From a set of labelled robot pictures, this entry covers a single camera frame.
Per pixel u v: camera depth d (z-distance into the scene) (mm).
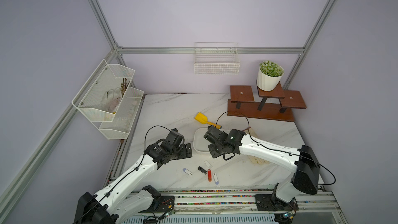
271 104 1099
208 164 861
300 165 421
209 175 819
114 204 400
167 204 729
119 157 910
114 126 898
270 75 819
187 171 838
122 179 445
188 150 717
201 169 839
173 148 590
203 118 1069
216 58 956
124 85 812
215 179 807
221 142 584
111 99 770
